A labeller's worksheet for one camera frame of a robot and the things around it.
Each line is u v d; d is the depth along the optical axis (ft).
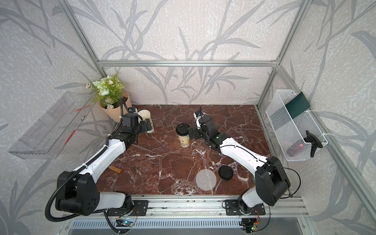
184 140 2.92
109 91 2.92
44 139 2.09
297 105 2.30
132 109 2.43
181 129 2.79
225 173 2.76
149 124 2.62
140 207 2.41
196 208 2.47
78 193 1.34
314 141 1.88
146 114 3.05
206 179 2.73
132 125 2.15
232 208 2.38
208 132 2.03
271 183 1.38
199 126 2.32
